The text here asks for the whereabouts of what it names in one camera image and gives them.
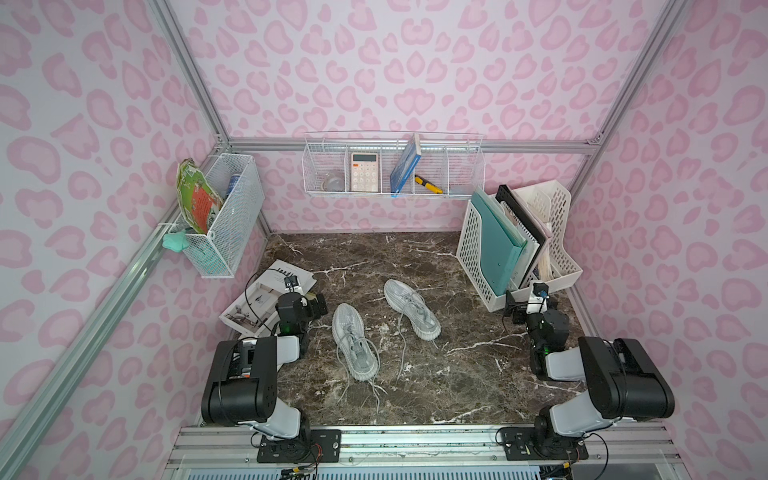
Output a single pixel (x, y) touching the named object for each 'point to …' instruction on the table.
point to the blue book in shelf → (405, 167)
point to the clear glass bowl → (332, 183)
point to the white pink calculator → (364, 172)
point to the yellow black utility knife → (427, 184)
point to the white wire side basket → (219, 252)
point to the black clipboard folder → (526, 226)
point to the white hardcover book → (255, 310)
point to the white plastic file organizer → (550, 206)
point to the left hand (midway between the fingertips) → (302, 291)
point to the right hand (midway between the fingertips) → (524, 288)
